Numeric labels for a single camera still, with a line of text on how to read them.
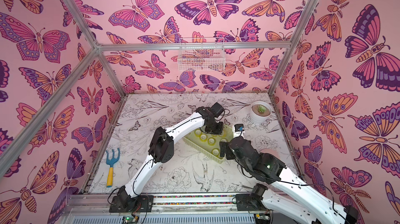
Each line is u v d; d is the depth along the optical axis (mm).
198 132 727
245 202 732
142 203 736
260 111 961
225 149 633
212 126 811
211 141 940
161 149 593
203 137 953
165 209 730
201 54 947
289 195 452
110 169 839
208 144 928
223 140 942
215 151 897
